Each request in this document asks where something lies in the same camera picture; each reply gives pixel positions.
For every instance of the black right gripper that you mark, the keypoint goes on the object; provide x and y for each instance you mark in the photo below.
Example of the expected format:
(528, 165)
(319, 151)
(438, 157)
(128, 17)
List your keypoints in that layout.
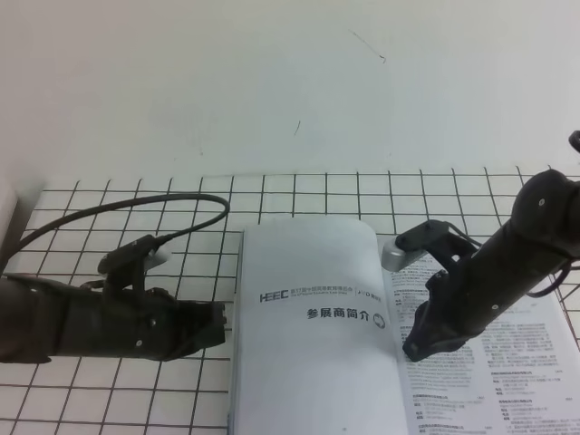
(478, 287)

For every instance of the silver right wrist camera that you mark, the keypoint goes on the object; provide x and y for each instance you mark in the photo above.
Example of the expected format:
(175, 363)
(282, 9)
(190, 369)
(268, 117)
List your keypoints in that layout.
(445, 242)

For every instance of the white grid tablecloth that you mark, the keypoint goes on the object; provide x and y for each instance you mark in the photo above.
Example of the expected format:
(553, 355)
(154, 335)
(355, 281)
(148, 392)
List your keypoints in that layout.
(75, 395)

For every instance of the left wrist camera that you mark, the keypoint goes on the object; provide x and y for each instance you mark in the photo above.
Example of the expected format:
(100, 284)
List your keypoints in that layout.
(127, 265)

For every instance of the white exhibition catalogue book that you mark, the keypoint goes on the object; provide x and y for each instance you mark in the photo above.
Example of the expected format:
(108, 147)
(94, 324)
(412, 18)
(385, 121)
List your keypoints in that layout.
(318, 334)

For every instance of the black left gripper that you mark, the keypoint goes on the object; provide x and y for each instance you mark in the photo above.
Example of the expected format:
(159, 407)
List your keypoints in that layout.
(152, 326)

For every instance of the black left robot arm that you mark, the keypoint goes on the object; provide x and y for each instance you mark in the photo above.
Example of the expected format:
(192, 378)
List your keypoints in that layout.
(42, 319)

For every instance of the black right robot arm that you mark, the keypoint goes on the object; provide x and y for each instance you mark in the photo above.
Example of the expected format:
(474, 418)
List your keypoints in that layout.
(546, 210)

